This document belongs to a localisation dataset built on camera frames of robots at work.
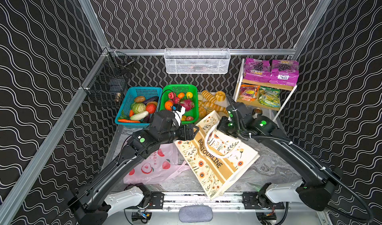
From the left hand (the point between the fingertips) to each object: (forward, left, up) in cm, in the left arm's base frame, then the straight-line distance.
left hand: (196, 128), depth 65 cm
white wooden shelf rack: (+29, -39, +1) cm, 48 cm away
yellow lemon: (+50, +8, -25) cm, 56 cm away
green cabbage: (+33, +43, -23) cm, 59 cm away
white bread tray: (+45, -8, -28) cm, 53 cm away
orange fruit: (+37, +22, -23) cm, 49 cm away
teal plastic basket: (+47, +51, -21) cm, 73 cm away
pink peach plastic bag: (-4, +18, -30) cm, 36 cm away
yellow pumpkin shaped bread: (+50, -17, -27) cm, 59 cm away
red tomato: (+31, +33, -22) cm, 50 cm away
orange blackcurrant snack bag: (+37, -33, -12) cm, 51 cm away
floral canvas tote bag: (-7, -11, -19) cm, 23 cm away
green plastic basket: (+49, +10, -26) cm, 57 cm away
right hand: (+6, -9, -6) cm, 12 cm away
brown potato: (+40, +43, -22) cm, 63 cm away
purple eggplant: (+43, +35, -25) cm, 61 cm away
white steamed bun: (+48, -2, -28) cm, 56 cm away
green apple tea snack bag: (+35, -46, -14) cm, 59 cm away
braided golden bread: (+33, -3, -27) cm, 43 cm away
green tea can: (+30, -39, -21) cm, 53 cm away
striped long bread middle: (+41, -8, -28) cm, 51 cm away
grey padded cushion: (-27, 0, -29) cm, 40 cm away
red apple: (+48, +21, -25) cm, 58 cm away
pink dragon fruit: (+36, +8, -23) cm, 43 cm away
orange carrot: (+20, +45, -22) cm, 54 cm away
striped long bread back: (+49, -8, -26) cm, 56 cm away
